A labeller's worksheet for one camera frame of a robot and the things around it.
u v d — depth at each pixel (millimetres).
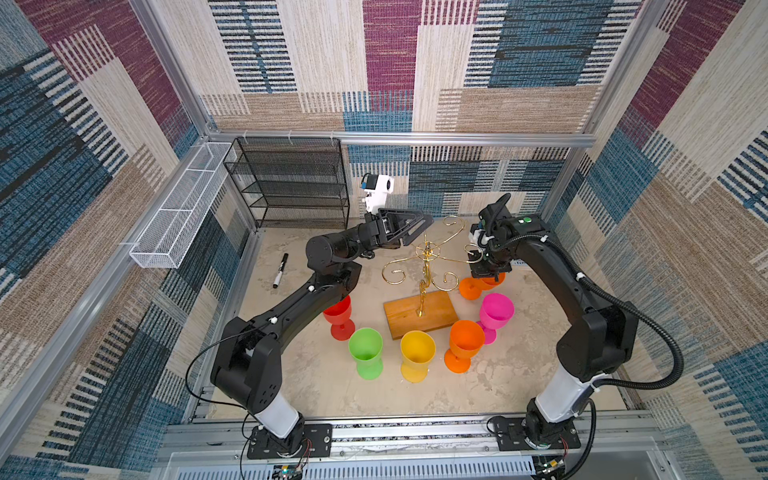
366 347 804
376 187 568
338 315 787
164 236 715
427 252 711
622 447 738
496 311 780
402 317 920
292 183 1114
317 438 742
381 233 526
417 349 793
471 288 951
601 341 454
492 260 707
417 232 577
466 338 810
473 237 796
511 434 731
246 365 436
